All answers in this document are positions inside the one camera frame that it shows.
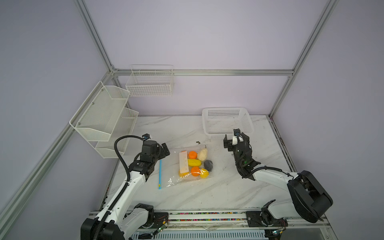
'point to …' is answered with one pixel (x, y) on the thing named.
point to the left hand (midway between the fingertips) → (158, 149)
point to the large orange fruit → (194, 170)
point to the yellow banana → (194, 162)
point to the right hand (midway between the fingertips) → (234, 133)
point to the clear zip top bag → (185, 165)
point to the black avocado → (208, 165)
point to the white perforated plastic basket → (218, 122)
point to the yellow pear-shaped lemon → (205, 174)
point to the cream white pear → (202, 154)
